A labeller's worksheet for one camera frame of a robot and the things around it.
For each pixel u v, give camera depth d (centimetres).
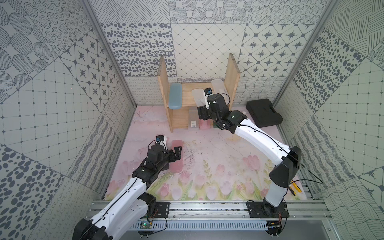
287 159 44
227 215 73
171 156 73
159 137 71
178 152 74
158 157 61
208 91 65
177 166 89
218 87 90
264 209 66
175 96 88
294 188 81
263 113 111
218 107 56
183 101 86
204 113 69
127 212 56
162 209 74
